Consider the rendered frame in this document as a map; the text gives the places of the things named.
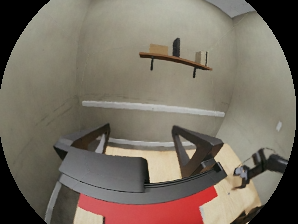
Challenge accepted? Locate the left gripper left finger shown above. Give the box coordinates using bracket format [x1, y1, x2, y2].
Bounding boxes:
[58, 123, 110, 154]

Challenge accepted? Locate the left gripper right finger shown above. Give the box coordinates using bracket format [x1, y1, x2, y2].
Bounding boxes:
[171, 125, 224, 178]

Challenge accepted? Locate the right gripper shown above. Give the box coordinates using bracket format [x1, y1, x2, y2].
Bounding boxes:
[234, 165, 255, 189]

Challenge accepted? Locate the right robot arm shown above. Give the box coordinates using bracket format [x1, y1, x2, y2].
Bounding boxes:
[230, 148, 288, 224]

